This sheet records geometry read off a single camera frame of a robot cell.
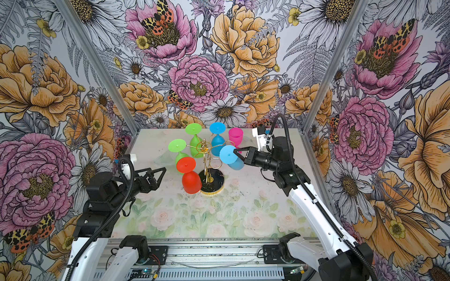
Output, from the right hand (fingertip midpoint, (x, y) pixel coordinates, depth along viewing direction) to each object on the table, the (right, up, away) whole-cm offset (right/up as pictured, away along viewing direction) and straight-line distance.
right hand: (234, 157), depth 68 cm
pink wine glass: (+2, +10, +33) cm, 34 cm away
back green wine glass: (-18, +5, +17) cm, 25 cm away
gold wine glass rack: (-12, -12, +29) cm, 33 cm away
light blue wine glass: (-3, 0, +1) cm, 3 cm away
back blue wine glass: (-8, +6, +17) cm, 20 cm away
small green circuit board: (-35, -46, +3) cm, 58 cm away
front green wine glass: (-23, +4, +7) cm, 25 cm away
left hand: (-29, -7, +1) cm, 30 cm away
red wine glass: (-18, -11, +8) cm, 23 cm away
